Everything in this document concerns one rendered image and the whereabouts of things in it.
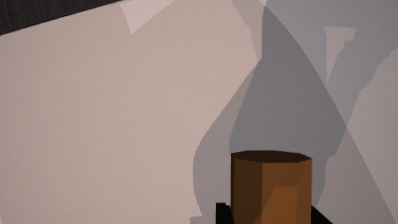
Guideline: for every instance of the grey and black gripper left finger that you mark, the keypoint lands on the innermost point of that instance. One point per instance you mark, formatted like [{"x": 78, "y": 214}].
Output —
[{"x": 223, "y": 214}]

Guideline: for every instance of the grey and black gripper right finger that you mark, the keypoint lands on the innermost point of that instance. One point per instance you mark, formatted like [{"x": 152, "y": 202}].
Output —
[{"x": 317, "y": 217}]

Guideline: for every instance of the brown hexagonal prism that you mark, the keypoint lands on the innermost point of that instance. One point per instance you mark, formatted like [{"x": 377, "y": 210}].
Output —
[{"x": 270, "y": 187}]

